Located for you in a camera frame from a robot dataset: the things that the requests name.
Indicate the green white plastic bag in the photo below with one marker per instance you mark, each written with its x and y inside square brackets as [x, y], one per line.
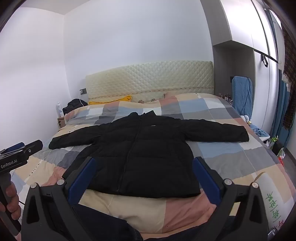
[281, 153]

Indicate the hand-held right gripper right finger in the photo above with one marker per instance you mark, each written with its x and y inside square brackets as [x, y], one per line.
[205, 181]

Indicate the blue towel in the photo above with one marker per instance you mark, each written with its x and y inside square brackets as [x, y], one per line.
[259, 132]

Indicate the black clothes rail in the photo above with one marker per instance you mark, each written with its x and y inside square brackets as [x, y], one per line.
[264, 56]

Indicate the brown patterned hanging cloth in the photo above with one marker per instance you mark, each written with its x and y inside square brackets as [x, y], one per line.
[290, 69]

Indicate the row of small bottles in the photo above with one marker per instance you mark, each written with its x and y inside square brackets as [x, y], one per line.
[225, 97]

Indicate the floral cream pillow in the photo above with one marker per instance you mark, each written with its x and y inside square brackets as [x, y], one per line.
[148, 100]

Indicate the blue curtain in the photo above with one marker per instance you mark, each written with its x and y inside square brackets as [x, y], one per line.
[281, 109]

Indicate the white bag green print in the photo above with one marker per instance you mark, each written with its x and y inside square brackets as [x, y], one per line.
[272, 199]

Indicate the person's left hand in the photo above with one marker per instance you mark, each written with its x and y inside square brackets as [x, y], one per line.
[12, 204]

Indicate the plaid patchwork duvet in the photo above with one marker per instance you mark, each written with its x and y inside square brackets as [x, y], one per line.
[222, 148]

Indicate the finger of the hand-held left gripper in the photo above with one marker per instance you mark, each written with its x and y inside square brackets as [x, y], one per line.
[33, 146]
[15, 147]

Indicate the blue padded board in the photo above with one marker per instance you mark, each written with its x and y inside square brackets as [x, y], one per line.
[240, 97]

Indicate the cardboard box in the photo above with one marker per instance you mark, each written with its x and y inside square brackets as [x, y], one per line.
[61, 122]

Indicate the grey wardrobe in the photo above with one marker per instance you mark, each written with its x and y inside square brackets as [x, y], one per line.
[242, 20]

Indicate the white hanging sheet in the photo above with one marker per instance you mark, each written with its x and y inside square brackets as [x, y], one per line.
[277, 34]

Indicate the black puffer jacket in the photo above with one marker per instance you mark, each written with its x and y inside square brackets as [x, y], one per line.
[143, 153]

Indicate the cream quilted headboard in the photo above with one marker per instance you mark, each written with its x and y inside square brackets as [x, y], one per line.
[148, 78]

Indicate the dark wall socket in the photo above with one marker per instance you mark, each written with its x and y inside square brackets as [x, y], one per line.
[83, 91]

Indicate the white bottle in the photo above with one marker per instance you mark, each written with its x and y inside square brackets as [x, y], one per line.
[60, 111]

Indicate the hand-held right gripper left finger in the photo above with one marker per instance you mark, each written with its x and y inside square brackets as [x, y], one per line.
[83, 176]

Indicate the white plush toy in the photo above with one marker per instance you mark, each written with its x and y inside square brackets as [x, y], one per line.
[245, 118]

